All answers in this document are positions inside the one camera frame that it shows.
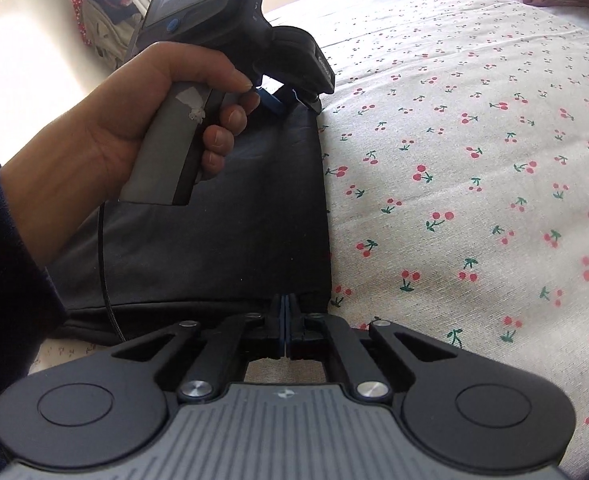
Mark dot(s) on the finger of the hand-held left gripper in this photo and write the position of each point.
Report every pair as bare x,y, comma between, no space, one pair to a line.
307,102
270,101

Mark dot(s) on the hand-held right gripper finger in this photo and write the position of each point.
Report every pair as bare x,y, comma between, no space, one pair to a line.
291,330
280,330

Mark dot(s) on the black pants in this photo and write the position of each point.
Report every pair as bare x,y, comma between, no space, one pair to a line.
254,220

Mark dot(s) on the person's left hand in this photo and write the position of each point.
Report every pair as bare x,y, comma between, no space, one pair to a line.
99,130

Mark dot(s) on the hanging clothes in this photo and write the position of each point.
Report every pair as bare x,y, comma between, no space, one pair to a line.
99,15

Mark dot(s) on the cherry print bedsheet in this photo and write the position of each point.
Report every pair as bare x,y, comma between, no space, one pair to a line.
449,160

